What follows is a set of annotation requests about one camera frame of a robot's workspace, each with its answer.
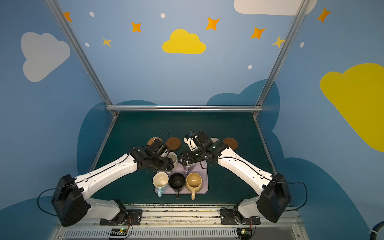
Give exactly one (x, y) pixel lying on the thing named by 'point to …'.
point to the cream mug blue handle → (160, 180)
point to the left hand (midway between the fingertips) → (168, 165)
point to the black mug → (177, 181)
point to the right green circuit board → (244, 233)
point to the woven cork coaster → (151, 140)
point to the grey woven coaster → (187, 141)
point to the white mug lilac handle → (187, 167)
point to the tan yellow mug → (194, 182)
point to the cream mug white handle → (174, 159)
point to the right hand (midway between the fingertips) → (186, 157)
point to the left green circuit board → (118, 232)
